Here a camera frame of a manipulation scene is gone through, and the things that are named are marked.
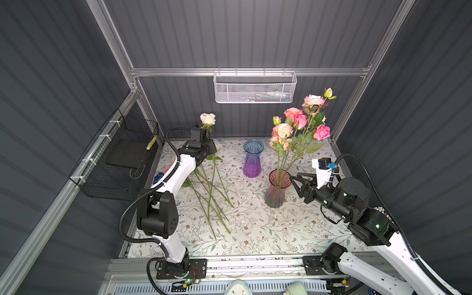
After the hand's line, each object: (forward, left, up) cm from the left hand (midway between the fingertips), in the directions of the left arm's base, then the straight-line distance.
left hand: (211, 144), depth 90 cm
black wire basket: (-17, +37, +7) cm, 41 cm away
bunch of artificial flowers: (-11, +4, -18) cm, 22 cm away
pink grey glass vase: (-22, -30, -12) cm, 39 cm away
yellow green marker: (-4, +26, +7) cm, 27 cm away
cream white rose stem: (+10, +1, +7) cm, 12 cm away
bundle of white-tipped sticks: (-37, -68, -2) cm, 77 cm away
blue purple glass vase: (0, -21, -18) cm, 28 cm away
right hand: (-30, -32, +13) cm, 45 cm away
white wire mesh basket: (+52, -25, +1) cm, 58 cm away
